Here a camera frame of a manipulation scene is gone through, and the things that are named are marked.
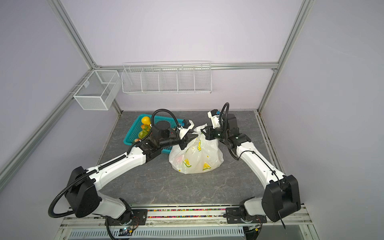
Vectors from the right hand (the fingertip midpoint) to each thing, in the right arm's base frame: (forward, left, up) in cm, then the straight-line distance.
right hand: (201, 130), depth 79 cm
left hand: (-5, +2, +3) cm, 7 cm away
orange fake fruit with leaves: (+16, +39, -16) cm, 45 cm away
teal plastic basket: (+11, +46, -16) cm, 49 cm away
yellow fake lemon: (+19, +38, -13) cm, 45 cm away
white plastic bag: (-10, 0, -8) cm, 13 cm away
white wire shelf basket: (+37, +20, +9) cm, 43 cm away
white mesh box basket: (+38, +73, -1) cm, 82 cm away
